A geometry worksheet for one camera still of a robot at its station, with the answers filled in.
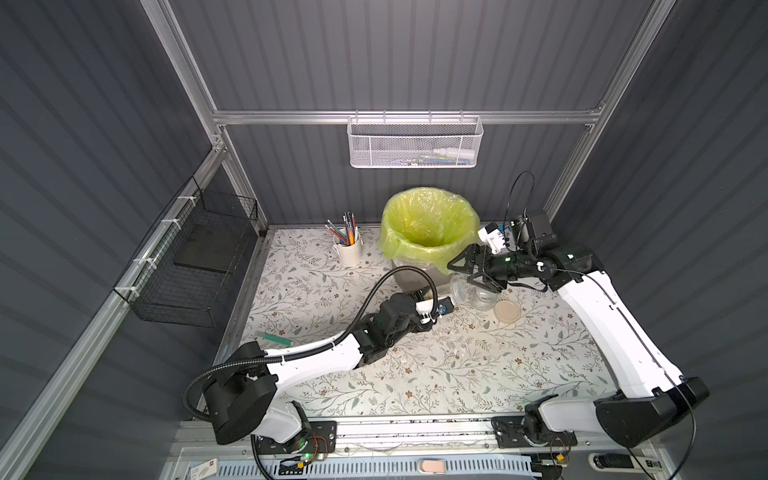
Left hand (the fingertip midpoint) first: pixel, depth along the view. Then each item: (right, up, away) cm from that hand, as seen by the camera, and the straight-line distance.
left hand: (434, 297), depth 75 cm
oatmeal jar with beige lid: (+7, +2, -5) cm, 9 cm away
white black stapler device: (+42, -36, -9) cm, 56 cm away
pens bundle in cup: (-25, +19, +29) cm, 43 cm away
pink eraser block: (-1, -38, -8) cm, 38 cm away
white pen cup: (-26, +11, +31) cm, 42 cm away
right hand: (+5, +7, -7) cm, 11 cm away
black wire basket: (-62, +6, -3) cm, 63 cm away
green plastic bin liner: (+1, +20, +22) cm, 30 cm away
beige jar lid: (+26, -7, +19) cm, 33 cm away
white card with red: (-55, -40, -6) cm, 68 cm away
